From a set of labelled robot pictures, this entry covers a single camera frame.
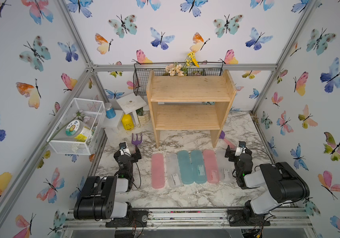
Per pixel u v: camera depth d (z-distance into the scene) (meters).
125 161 0.69
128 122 1.01
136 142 1.02
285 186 0.45
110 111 0.93
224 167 0.89
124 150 0.75
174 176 0.87
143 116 1.05
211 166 0.91
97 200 0.43
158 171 0.91
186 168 0.91
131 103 0.94
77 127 0.63
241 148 0.77
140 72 0.94
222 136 1.07
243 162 0.70
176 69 0.81
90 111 0.78
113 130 1.06
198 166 0.91
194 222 0.73
